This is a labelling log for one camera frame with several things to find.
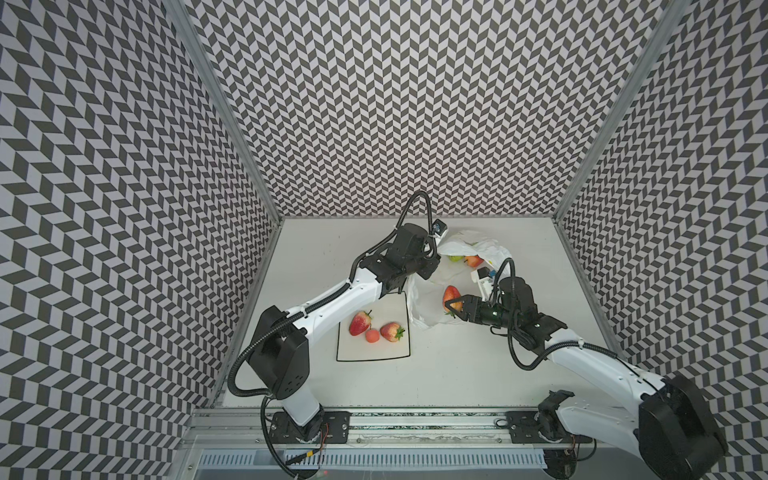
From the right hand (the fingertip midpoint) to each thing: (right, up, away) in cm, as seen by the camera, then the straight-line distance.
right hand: (450, 314), depth 80 cm
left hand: (-4, +17, +1) cm, 17 cm away
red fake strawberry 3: (0, +6, -1) cm, 6 cm away
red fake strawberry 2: (-16, -6, +4) cm, 17 cm away
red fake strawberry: (-25, -4, +7) cm, 26 cm away
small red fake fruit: (-22, -7, +5) cm, 23 cm away
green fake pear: (+7, +13, +24) cm, 28 cm away
